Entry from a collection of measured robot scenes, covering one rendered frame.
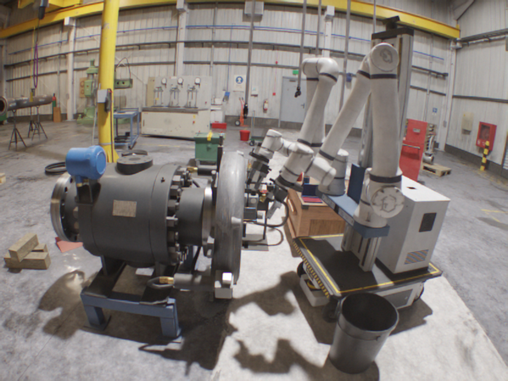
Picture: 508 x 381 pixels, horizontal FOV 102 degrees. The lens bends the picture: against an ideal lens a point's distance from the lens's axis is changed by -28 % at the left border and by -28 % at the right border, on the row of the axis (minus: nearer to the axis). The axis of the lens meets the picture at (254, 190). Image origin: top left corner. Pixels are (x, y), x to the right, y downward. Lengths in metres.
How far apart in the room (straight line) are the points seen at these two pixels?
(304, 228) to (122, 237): 1.50
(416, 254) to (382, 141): 0.93
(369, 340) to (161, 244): 1.10
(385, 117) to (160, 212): 1.10
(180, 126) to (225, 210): 6.49
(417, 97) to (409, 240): 12.16
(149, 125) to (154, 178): 6.76
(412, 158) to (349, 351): 4.05
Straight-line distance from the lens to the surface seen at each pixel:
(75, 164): 1.47
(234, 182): 1.31
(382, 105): 1.22
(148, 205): 1.43
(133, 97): 13.82
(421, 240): 1.90
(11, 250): 2.52
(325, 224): 2.47
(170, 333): 1.70
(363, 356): 1.55
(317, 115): 1.67
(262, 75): 12.19
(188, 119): 7.56
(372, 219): 1.48
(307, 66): 1.87
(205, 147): 4.89
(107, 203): 1.51
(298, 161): 1.23
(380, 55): 1.21
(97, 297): 1.69
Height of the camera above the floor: 1.30
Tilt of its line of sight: 19 degrees down
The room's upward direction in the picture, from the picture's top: 4 degrees clockwise
